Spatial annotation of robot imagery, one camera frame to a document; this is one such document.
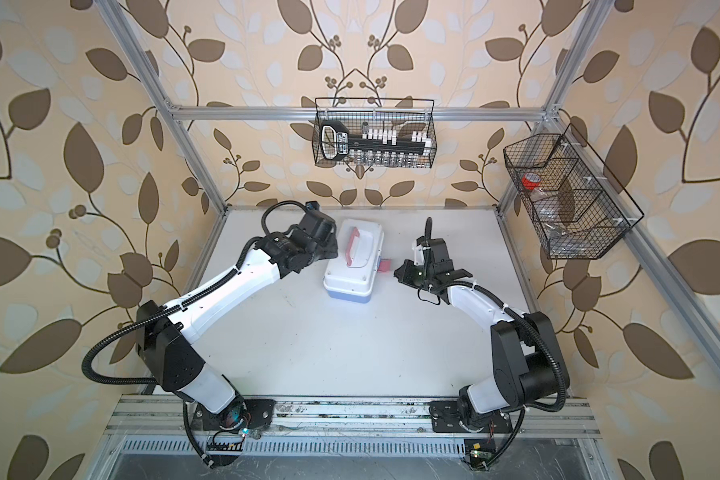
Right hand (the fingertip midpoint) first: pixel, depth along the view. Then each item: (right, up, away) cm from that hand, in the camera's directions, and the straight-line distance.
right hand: (396, 274), depth 89 cm
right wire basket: (+44, +18, -16) cm, 50 cm away
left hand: (-18, +11, -8) cm, 22 cm away
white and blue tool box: (-13, +3, +2) cm, 13 cm away
